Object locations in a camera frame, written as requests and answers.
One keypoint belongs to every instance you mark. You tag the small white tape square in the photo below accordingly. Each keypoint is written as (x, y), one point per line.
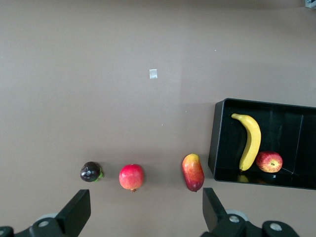
(153, 74)

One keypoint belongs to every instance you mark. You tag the metal corner bracket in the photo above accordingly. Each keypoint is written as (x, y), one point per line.
(311, 3)

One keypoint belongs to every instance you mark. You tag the red yellow mango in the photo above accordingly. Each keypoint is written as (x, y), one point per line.
(193, 172)

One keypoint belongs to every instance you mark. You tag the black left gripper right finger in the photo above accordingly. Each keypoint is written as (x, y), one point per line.
(212, 212)

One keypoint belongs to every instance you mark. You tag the black plastic box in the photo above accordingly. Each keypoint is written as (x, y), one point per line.
(279, 128)

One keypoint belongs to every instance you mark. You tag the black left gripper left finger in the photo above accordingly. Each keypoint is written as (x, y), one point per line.
(74, 212)

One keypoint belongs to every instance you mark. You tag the red pomegranate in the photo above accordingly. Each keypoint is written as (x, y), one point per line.
(130, 176)

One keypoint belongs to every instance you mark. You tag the brown table cover sheet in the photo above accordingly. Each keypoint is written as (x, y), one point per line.
(74, 86)

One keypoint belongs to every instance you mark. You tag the red yellow apple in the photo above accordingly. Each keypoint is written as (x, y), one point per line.
(269, 161)

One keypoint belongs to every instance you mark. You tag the dark purple mangosteen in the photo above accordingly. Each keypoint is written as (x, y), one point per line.
(89, 172)

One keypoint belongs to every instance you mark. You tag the yellow banana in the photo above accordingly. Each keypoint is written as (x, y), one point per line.
(253, 138)

